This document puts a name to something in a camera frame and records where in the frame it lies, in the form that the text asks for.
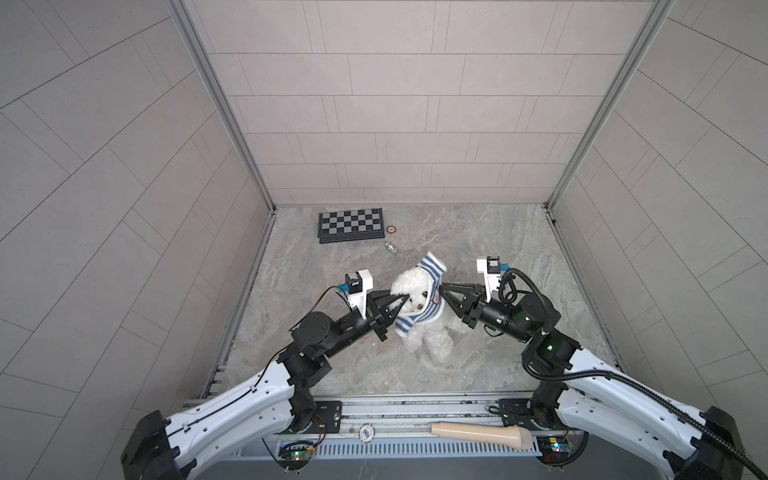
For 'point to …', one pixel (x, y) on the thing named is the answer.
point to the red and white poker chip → (391, 229)
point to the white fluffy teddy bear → (435, 335)
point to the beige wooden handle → (511, 436)
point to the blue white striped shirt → (437, 269)
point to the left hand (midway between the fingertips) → (413, 300)
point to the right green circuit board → (555, 450)
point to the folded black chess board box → (350, 225)
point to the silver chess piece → (391, 248)
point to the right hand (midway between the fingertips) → (440, 297)
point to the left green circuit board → (295, 457)
